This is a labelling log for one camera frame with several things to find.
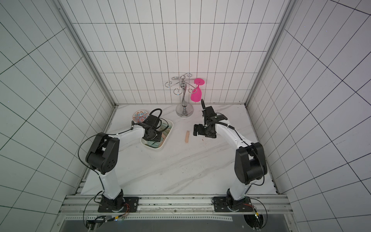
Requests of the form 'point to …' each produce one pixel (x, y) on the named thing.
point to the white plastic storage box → (155, 144)
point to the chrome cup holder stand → (183, 109)
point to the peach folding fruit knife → (187, 137)
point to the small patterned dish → (140, 115)
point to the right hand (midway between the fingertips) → (201, 131)
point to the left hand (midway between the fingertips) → (155, 139)
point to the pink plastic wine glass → (196, 96)
